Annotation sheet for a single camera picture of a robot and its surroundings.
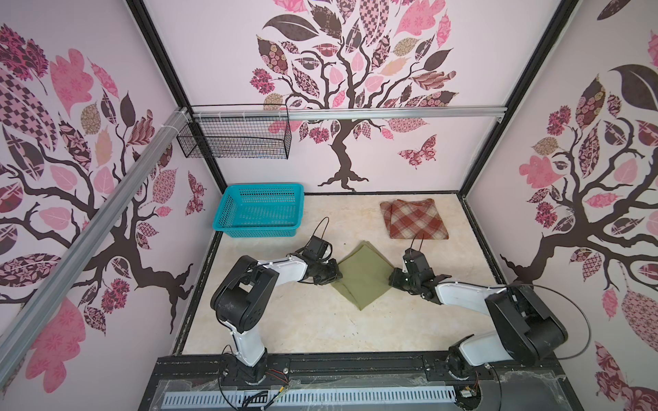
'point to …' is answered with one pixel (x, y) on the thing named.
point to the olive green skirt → (365, 275)
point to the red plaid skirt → (408, 217)
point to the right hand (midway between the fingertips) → (388, 275)
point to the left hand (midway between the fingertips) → (341, 278)
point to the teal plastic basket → (261, 211)
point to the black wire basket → (236, 137)
